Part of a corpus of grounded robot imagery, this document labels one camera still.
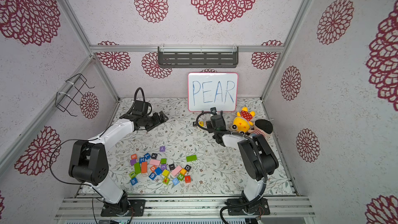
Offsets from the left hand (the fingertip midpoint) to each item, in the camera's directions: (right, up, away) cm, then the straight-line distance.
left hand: (163, 121), depth 92 cm
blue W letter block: (-13, -31, -10) cm, 36 cm away
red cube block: (+15, -30, -10) cm, 35 cm away
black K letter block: (-5, -20, -2) cm, 21 cm away
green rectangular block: (+16, -21, -2) cm, 27 cm away
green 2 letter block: (+11, -29, -10) cm, 33 cm away
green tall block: (-13, -26, -6) cm, 30 cm away
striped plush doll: (+60, -3, +3) cm, 60 cm away
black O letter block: (+15, -25, -6) cm, 30 cm away
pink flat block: (-5, -23, -3) cm, 24 cm away
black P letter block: (+18, -3, +13) cm, 23 cm away
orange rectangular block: (-10, -26, -5) cm, 28 cm away
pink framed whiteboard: (+32, +21, +14) cm, 41 cm away
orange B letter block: (+13, -27, -8) cm, 31 cm away
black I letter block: (+6, -25, -6) cm, 26 cm away
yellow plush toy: (+48, -1, +6) cm, 49 cm away
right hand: (+30, +2, +6) cm, 31 cm away
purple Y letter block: (-1, -17, +1) cm, 17 cm away
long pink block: (+8, -27, -7) cm, 29 cm away
